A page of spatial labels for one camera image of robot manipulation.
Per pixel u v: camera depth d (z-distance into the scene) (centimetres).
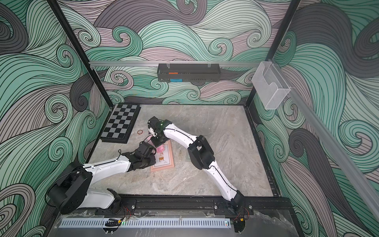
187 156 95
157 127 71
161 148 88
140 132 104
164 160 89
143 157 70
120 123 104
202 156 60
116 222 70
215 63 93
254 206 74
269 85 78
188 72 93
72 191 42
